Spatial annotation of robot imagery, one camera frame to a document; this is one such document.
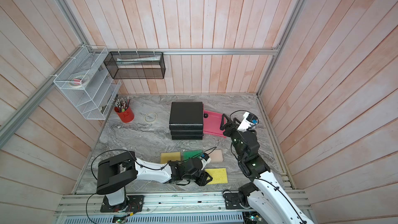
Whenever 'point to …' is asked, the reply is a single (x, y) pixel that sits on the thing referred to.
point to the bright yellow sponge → (219, 175)
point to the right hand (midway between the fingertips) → (227, 115)
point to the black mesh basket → (136, 65)
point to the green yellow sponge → (192, 154)
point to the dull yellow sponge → (165, 157)
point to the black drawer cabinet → (186, 120)
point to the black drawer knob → (205, 115)
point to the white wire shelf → (94, 100)
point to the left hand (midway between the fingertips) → (207, 180)
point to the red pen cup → (126, 116)
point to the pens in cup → (123, 103)
